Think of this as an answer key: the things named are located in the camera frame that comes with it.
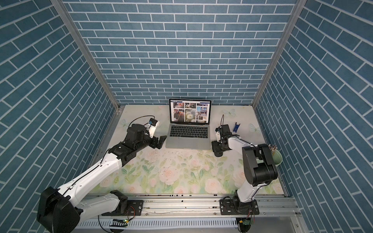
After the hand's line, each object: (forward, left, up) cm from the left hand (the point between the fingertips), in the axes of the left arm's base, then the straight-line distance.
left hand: (162, 133), depth 80 cm
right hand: (+2, -34, -19) cm, 40 cm away
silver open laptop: (+20, -15, -20) cm, 32 cm away
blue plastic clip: (+18, -49, -17) cm, 55 cm away
